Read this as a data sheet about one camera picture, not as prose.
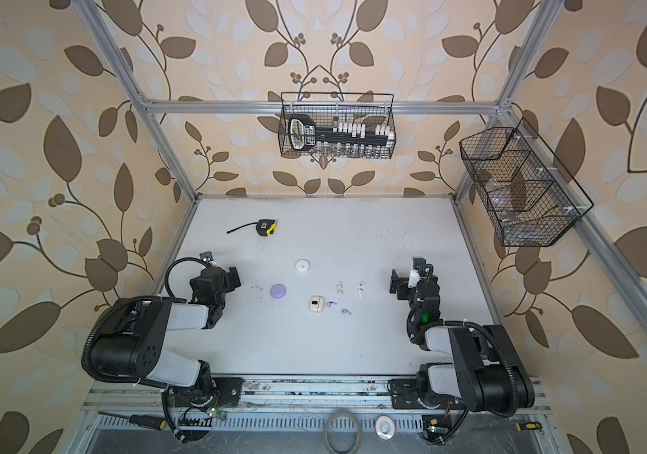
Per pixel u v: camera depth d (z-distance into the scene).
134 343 0.44
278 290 0.94
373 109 0.91
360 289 0.93
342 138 0.84
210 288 0.73
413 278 0.79
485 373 0.43
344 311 0.89
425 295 0.67
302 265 0.99
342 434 0.70
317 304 0.89
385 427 0.69
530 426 0.69
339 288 0.94
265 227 1.08
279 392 0.76
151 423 0.69
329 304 0.91
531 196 0.73
